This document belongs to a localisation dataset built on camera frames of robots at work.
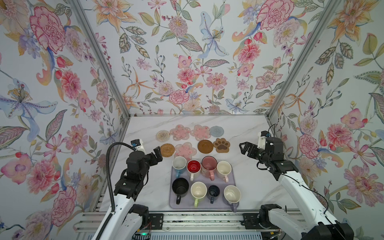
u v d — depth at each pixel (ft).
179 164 2.85
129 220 1.95
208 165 2.90
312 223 1.36
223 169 2.90
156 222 2.41
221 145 3.40
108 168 1.59
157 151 2.29
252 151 2.31
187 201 2.60
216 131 3.63
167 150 3.31
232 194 2.69
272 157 1.97
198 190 2.69
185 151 3.31
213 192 2.70
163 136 3.53
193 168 2.97
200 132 3.64
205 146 3.39
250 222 2.41
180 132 3.62
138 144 2.11
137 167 1.82
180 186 2.76
